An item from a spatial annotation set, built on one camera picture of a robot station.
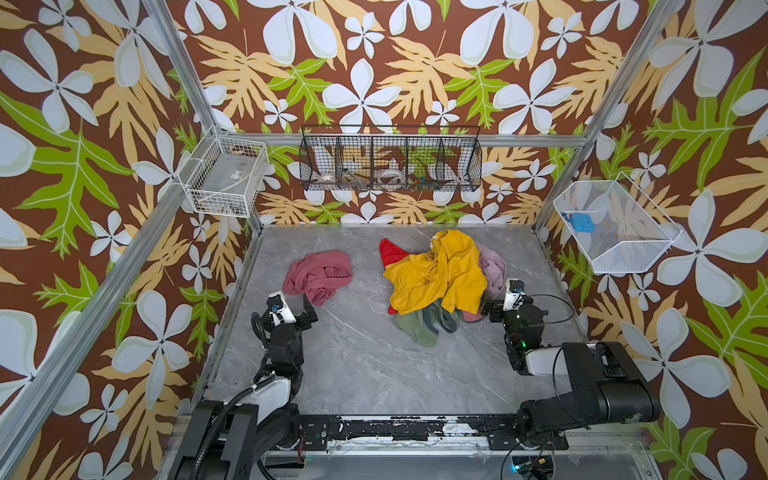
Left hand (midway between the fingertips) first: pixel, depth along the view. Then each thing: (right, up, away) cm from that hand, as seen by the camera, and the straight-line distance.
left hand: (285, 296), depth 84 cm
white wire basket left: (-18, +35, +2) cm, 39 cm away
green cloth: (+41, -9, +6) cm, 42 cm away
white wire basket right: (+93, +19, -2) cm, 95 cm away
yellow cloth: (+49, +7, +7) cm, 50 cm away
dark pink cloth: (+6, +5, +15) cm, 17 cm away
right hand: (+64, +1, +7) cm, 64 cm away
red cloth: (+31, +12, +27) cm, 43 cm away
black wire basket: (+31, +44, +14) cm, 56 cm away
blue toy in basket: (+86, +21, +1) cm, 89 cm away
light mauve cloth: (+66, +7, +16) cm, 68 cm away
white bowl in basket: (+31, +38, +15) cm, 51 cm away
